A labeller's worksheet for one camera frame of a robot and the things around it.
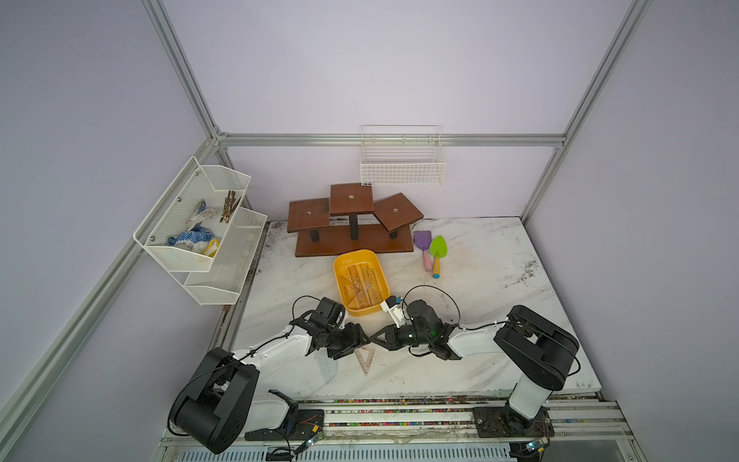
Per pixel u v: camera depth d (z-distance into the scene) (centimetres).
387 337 80
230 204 82
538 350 47
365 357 86
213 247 73
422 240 115
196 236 70
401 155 95
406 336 76
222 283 90
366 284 101
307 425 74
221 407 41
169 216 70
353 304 96
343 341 75
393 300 82
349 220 105
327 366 84
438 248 112
